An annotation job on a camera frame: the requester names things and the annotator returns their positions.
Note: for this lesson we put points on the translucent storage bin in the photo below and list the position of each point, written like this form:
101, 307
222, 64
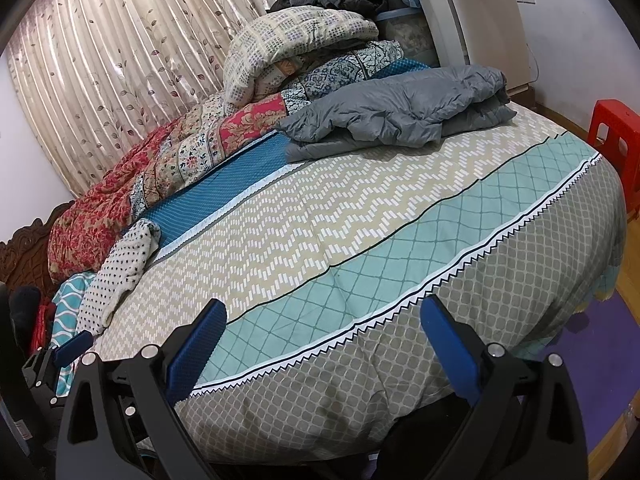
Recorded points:
410, 29

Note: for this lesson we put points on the white dotted pillow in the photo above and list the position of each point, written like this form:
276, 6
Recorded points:
119, 275

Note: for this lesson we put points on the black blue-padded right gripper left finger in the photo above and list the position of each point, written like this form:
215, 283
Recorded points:
119, 420

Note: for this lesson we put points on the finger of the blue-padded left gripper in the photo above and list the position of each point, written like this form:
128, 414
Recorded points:
67, 353

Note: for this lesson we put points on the grey puffer jacket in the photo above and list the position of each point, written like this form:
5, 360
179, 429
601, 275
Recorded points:
409, 110

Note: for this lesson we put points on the red floral patchwork quilt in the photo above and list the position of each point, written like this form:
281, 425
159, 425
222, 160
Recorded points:
182, 152

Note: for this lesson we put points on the teal wave-pattern pillow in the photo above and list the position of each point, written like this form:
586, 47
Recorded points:
67, 302

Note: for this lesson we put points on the red plastic stool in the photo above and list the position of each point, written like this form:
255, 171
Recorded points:
614, 133

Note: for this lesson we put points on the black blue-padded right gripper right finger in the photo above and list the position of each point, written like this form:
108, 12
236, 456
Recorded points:
524, 420

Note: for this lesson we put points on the purple floor mat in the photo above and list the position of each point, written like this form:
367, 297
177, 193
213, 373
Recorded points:
600, 349

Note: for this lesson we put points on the patterned teal grey bedspread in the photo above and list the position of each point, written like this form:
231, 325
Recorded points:
323, 266

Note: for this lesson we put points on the beige leaf-print curtain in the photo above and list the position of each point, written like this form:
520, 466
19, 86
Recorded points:
95, 77

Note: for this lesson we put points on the cream checked folded quilt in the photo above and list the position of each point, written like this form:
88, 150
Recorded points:
280, 35

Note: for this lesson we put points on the dark wooden headboard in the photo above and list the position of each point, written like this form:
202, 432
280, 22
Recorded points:
24, 257

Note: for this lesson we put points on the white standing air conditioner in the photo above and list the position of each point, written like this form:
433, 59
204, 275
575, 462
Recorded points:
485, 32

